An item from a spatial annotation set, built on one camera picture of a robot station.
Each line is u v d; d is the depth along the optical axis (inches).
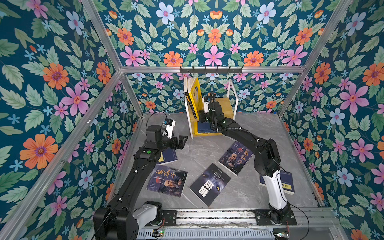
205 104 31.3
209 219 29.5
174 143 27.1
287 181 33.2
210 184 33.0
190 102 31.1
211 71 36.5
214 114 27.5
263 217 28.5
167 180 33.3
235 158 36.8
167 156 37.6
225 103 42.2
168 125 26.7
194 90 31.8
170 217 29.0
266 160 21.5
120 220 15.6
